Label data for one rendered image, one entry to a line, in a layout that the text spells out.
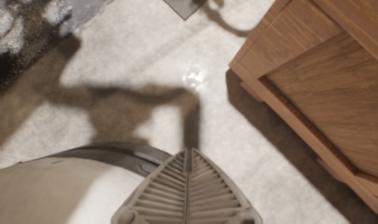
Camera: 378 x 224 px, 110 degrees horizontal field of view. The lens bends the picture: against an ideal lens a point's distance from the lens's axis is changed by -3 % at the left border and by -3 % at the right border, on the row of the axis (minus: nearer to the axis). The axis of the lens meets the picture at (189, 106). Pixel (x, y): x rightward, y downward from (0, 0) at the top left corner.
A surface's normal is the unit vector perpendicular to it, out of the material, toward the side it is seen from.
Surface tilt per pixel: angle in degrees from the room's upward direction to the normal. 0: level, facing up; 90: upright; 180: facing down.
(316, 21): 90
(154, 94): 0
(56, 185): 59
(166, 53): 0
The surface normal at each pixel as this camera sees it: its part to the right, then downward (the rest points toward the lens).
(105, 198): 0.26, -0.84
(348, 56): -0.71, 0.70
